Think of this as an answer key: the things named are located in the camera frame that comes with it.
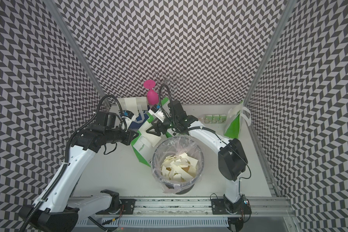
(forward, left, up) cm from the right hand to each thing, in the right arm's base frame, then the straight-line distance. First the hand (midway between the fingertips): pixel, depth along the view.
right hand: (150, 129), depth 76 cm
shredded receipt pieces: (-17, -16, -10) cm, 26 cm away
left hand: (-5, +6, +1) cm, 8 cm away
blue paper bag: (+19, +10, -1) cm, 21 cm away
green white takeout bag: (-2, +1, -1) cm, 2 cm away
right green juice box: (+21, -46, -17) cm, 53 cm away
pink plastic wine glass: (+27, +2, -1) cm, 27 cm away
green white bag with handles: (+12, -49, -1) cm, 50 cm away
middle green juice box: (+20, -41, -18) cm, 49 cm away
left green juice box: (+20, -36, -17) cm, 44 cm away
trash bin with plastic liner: (-9, -15, -1) cm, 17 cm away
